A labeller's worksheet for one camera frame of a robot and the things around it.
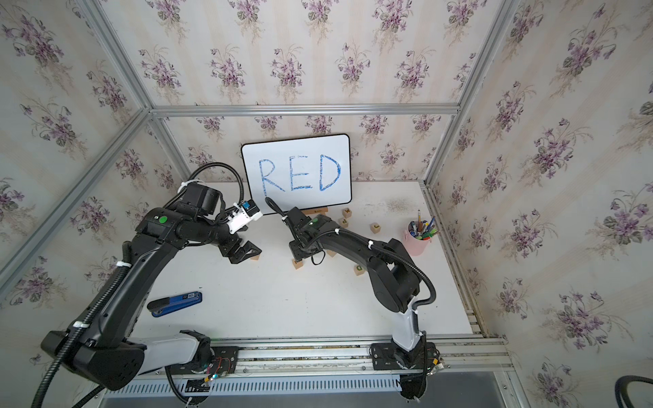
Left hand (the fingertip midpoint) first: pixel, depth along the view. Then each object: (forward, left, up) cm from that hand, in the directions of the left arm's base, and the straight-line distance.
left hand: (251, 237), depth 71 cm
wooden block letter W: (+27, -31, -23) cm, 47 cm away
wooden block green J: (+19, -42, -22) cm, 51 cm away
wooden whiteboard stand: (+26, -18, -20) cm, 38 cm away
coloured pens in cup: (+12, -57, -14) cm, 60 cm away
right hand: (+5, -14, -18) cm, 23 cm away
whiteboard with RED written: (+34, -14, -6) cm, 38 cm away
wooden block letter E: (+3, -11, -24) cm, 26 cm away
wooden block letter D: (+1, -34, -23) cm, 41 cm away
